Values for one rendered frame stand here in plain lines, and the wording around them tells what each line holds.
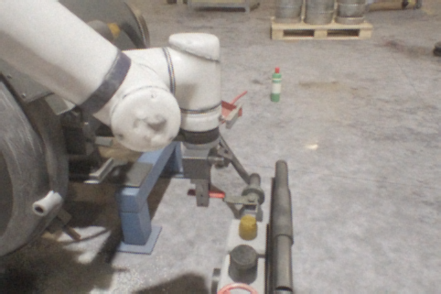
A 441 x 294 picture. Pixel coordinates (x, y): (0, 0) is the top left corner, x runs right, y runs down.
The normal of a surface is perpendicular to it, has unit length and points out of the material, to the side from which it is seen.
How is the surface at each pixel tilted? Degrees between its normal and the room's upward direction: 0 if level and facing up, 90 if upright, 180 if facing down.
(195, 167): 90
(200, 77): 90
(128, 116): 92
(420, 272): 0
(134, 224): 90
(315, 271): 0
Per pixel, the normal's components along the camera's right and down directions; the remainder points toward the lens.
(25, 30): 0.43, 0.36
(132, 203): -0.15, 0.50
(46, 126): 0.98, -0.02
